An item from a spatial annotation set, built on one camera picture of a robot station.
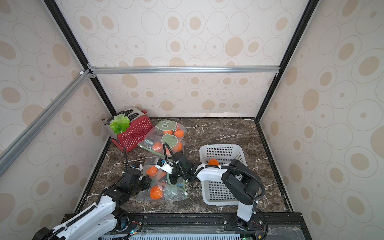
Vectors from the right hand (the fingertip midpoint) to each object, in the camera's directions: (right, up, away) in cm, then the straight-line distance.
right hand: (167, 172), depth 84 cm
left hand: (-7, -4, +1) cm, 8 cm away
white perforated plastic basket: (+27, -12, -1) cm, 30 cm away
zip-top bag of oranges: (-5, +23, +18) cm, 29 cm away
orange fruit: (+26, +5, +6) cm, 28 cm away
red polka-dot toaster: (-20, +28, +12) cm, 36 cm away
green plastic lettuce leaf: (-30, +28, +6) cm, 41 cm away
